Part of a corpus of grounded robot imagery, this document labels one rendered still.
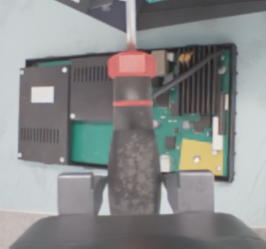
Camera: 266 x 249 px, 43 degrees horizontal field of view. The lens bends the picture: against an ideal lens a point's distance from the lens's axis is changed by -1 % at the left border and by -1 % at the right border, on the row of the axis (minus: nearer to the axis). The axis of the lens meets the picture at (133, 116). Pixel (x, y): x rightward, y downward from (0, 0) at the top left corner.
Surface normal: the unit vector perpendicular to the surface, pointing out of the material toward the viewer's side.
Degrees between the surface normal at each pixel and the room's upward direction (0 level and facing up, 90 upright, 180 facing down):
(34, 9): 0
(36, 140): 0
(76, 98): 0
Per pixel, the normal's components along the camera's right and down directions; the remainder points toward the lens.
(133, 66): 0.00, -0.03
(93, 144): -0.47, -0.01
